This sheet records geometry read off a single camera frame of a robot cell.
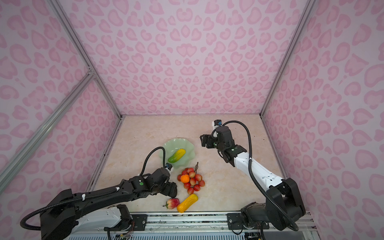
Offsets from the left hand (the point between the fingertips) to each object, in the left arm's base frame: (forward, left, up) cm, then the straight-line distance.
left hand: (172, 183), depth 82 cm
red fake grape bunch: (0, -10, +2) cm, 11 cm away
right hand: (+20, -20, +16) cm, 32 cm away
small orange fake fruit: (+1, -7, +3) cm, 8 cm away
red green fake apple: (-10, 0, -1) cm, 10 cm away
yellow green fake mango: (+17, -1, 0) cm, 17 cm away
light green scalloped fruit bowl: (+25, +3, -1) cm, 25 cm away
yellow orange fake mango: (-10, -9, -1) cm, 13 cm away
